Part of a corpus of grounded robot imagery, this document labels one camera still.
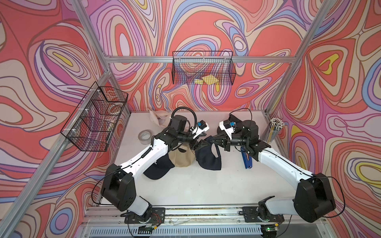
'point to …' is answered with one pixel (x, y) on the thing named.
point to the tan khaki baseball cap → (182, 159)
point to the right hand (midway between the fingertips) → (211, 142)
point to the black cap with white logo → (159, 168)
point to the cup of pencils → (275, 125)
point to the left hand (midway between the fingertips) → (207, 139)
